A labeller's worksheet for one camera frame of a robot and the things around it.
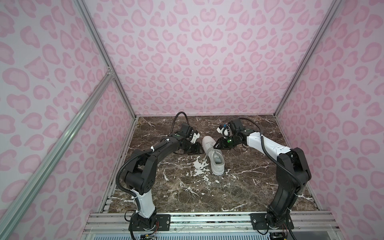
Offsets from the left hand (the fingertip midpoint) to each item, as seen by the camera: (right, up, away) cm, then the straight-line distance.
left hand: (202, 149), depth 89 cm
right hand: (+8, +3, -1) cm, 9 cm away
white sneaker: (+8, -3, -1) cm, 8 cm away
